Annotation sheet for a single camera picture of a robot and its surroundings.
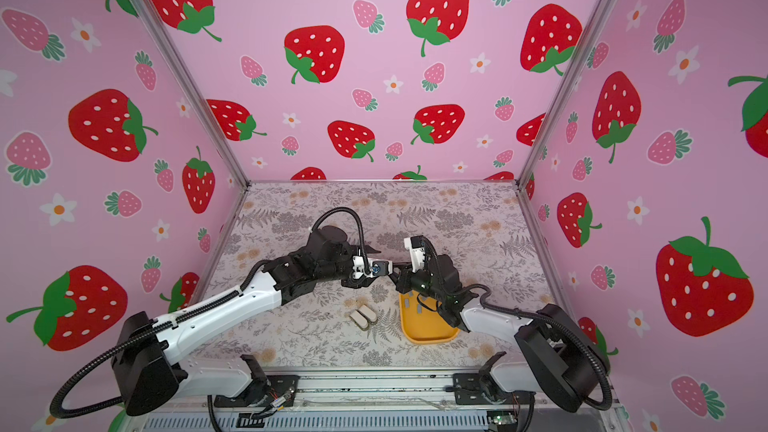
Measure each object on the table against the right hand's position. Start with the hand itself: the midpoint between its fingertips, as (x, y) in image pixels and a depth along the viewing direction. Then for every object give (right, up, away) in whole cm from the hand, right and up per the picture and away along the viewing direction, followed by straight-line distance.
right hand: (382, 267), depth 80 cm
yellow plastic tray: (+12, -18, +9) cm, 23 cm away
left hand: (-1, +4, -4) cm, 5 cm away
